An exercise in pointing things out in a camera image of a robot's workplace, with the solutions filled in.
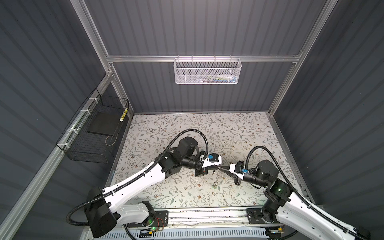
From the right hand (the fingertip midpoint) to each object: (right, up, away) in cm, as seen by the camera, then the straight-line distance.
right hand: (223, 167), depth 67 cm
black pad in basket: (-60, +20, +9) cm, 63 cm away
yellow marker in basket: (-52, +25, +14) cm, 60 cm away
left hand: (-3, +1, 0) cm, 3 cm away
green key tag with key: (-1, -14, +17) cm, 22 cm away
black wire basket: (-64, +15, +5) cm, 66 cm away
